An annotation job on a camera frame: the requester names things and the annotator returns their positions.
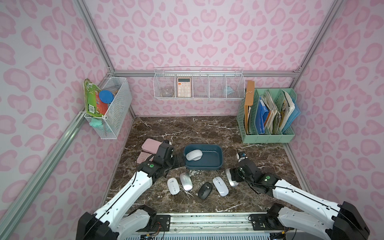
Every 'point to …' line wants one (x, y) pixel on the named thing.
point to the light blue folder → (295, 116)
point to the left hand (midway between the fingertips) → (178, 156)
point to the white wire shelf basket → (199, 83)
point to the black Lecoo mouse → (204, 190)
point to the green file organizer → (278, 101)
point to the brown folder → (249, 101)
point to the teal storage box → (212, 159)
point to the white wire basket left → (112, 124)
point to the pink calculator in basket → (184, 88)
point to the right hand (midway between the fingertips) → (235, 168)
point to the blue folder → (261, 116)
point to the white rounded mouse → (194, 155)
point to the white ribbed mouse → (173, 185)
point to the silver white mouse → (233, 183)
